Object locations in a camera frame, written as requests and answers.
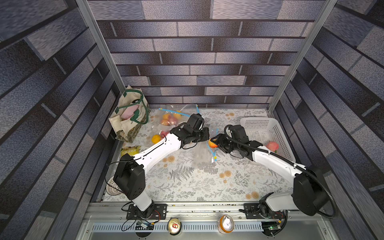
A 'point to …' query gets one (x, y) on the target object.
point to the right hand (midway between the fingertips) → (211, 141)
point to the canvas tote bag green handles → (131, 115)
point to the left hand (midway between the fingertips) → (212, 134)
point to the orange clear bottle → (225, 224)
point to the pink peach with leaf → (172, 120)
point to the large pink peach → (273, 146)
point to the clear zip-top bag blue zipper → (187, 109)
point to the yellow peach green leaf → (177, 115)
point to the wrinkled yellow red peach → (212, 144)
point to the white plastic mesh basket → (262, 130)
